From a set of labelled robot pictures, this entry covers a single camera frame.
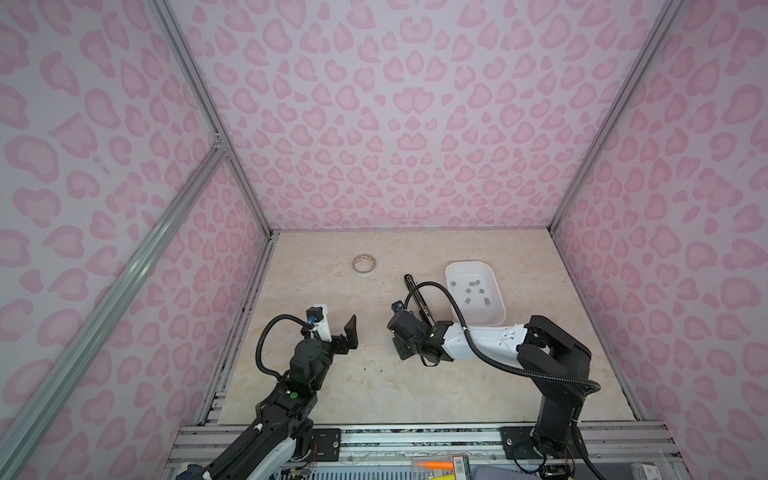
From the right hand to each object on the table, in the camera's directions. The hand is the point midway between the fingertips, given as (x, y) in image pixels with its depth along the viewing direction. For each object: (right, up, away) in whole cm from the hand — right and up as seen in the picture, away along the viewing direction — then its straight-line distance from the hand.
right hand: (402, 338), depth 89 cm
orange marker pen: (+8, -25, -19) cm, 32 cm away
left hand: (-17, +9, -8) cm, 21 cm away
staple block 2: (+27, +12, +14) cm, 33 cm away
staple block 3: (+29, +9, +11) cm, 32 cm away
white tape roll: (-13, +21, +21) cm, 33 cm away
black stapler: (+7, +7, +6) cm, 12 cm away
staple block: (+23, +13, +14) cm, 30 cm away
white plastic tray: (+26, +12, +14) cm, 32 cm away
